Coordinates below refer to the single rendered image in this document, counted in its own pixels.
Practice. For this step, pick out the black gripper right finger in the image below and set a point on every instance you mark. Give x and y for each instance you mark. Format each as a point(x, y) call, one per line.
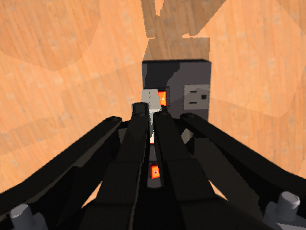
point(244, 177)

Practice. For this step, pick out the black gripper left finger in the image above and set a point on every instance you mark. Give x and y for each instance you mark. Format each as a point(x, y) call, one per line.
point(62, 186)

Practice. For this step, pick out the black power strip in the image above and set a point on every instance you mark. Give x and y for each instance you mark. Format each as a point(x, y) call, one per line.
point(183, 87)

